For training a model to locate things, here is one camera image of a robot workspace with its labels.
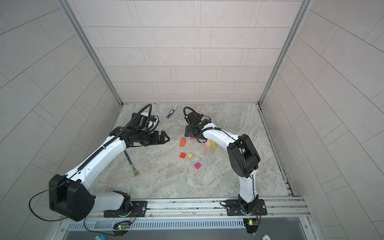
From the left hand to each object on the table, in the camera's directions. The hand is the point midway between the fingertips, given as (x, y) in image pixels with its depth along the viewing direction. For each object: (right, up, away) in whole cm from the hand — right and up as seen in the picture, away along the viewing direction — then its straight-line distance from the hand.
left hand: (167, 137), depth 78 cm
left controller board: (-16, -36, -15) cm, 42 cm away
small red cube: (+7, -12, +10) cm, 18 cm away
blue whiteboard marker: (-3, +15, +31) cm, 34 cm away
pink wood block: (+22, -2, -5) cm, 22 cm away
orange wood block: (+6, -5, +16) cm, 18 cm away
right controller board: (+41, -38, -10) cm, 58 cm away
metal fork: (-18, -19, +3) cm, 26 cm away
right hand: (+13, 0, +14) cm, 19 cm away
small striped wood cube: (+12, -12, +10) cm, 20 cm away
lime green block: (+25, -6, +13) cm, 29 cm away
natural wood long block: (+24, -9, +15) cm, 30 cm away
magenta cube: (+16, -17, +6) cm, 24 cm away
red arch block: (+12, -3, +18) cm, 22 cm away
